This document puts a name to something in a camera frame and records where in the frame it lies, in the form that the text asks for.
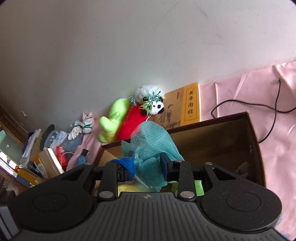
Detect yellow towel plush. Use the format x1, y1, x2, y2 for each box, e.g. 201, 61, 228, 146
118, 182, 149, 194

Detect black charger cable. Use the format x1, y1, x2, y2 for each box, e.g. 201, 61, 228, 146
210, 78, 296, 145

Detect white small bunny doll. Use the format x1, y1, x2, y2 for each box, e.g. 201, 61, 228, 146
82, 112, 94, 134

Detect red panda plush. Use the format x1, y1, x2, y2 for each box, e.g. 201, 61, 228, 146
116, 85, 165, 141

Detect brown cardboard box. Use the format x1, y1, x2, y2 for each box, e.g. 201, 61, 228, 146
94, 113, 266, 191

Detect neon green dinosaur plush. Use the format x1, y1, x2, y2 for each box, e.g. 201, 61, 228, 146
163, 180, 205, 197

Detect pink bed sheet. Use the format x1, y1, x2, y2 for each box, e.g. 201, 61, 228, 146
66, 60, 296, 239

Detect lime green frog plush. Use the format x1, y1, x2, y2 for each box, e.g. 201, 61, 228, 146
98, 98, 132, 143

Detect white gloves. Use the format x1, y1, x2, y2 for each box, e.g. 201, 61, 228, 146
68, 125, 83, 141

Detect yellow book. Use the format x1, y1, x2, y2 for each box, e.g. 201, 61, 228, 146
150, 83, 201, 130

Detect teal mesh bath sponge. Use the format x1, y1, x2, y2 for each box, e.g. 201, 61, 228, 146
121, 121, 184, 192

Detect orange white paper bag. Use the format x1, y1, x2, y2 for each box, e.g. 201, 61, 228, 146
34, 148, 64, 179

